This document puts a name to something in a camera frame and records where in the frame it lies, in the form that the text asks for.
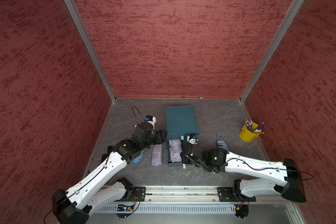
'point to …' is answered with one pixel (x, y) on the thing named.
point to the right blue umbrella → (221, 144)
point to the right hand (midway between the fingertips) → (181, 158)
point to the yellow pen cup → (246, 135)
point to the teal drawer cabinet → (180, 122)
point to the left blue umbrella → (139, 159)
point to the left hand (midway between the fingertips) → (162, 136)
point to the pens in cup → (249, 125)
